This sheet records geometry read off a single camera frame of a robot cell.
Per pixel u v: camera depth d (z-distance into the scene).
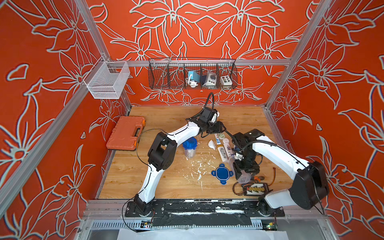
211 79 0.91
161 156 0.54
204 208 0.74
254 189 0.78
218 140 0.98
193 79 0.85
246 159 0.65
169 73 0.98
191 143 0.81
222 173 0.85
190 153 0.87
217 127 0.81
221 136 1.00
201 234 0.68
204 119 0.74
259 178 0.81
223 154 0.90
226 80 0.95
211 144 0.96
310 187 0.40
